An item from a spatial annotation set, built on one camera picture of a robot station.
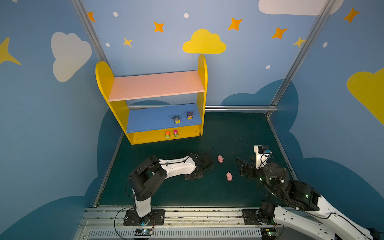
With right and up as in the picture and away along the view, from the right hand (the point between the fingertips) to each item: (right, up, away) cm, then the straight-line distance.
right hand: (245, 157), depth 68 cm
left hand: (-21, -16, +20) cm, 33 cm away
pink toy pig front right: (-3, -15, +19) cm, 24 cm away
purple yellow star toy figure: (-27, +22, +28) cm, 44 cm away
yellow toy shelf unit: (-53, +15, +28) cm, 62 cm away
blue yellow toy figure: (-35, +19, +25) cm, 47 cm away
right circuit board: (+13, -38, +4) cm, 40 cm away
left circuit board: (-48, -37, +3) cm, 61 cm away
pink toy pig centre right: (-7, -7, +26) cm, 28 cm away
